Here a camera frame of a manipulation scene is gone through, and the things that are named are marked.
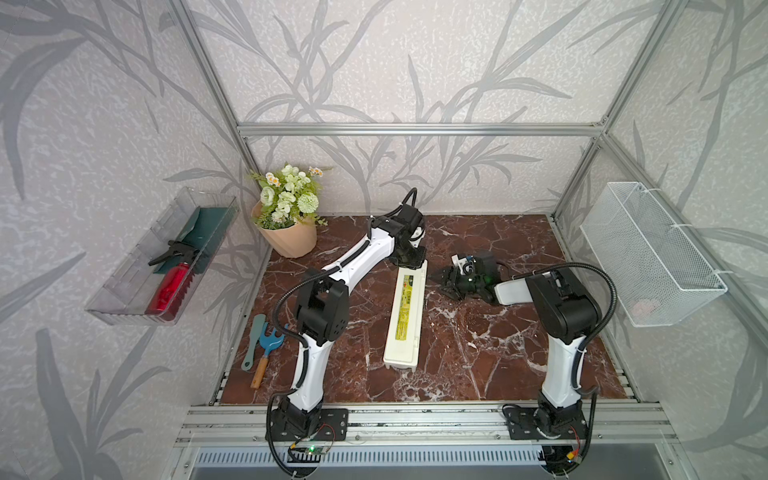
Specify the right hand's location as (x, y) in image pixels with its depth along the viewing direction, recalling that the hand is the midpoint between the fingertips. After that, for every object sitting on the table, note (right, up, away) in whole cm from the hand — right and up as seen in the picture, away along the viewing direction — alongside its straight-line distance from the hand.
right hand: (432, 281), depth 97 cm
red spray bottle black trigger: (-57, +4, -36) cm, 68 cm away
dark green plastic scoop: (-62, +8, -31) cm, 70 cm away
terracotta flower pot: (-49, +13, +9) cm, 51 cm away
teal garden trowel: (-55, -14, -5) cm, 57 cm away
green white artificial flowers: (-43, +26, -10) cm, 51 cm away
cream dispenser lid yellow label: (-10, -12, -16) cm, 22 cm away
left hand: (-4, +6, -5) cm, 9 cm away
